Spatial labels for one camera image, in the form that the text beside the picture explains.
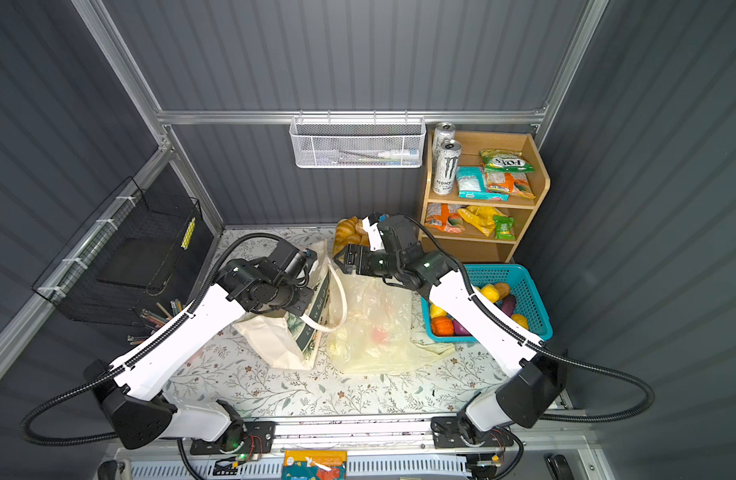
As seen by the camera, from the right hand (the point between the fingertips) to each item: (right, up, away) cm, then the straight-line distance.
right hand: (349, 263), depth 72 cm
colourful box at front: (-8, -48, -2) cm, 48 cm away
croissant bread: (-4, +11, +43) cm, 45 cm away
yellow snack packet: (+41, +14, +24) cm, 50 cm away
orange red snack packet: (+29, +14, +24) cm, 41 cm away
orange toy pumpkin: (+26, -19, +15) cm, 36 cm away
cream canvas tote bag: (-15, -20, +3) cm, 25 cm away
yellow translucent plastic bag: (+7, -23, +17) cm, 29 cm away
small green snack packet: (+47, +11, +22) cm, 53 cm away
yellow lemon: (+25, -16, +19) cm, 35 cm away
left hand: (-12, -9, +3) cm, 15 cm away
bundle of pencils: (-54, -16, +9) cm, 57 cm away
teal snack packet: (+34, +22, +12) cm, 42 cm away
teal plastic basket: (+50, -9, +24) cm, 57 cm away
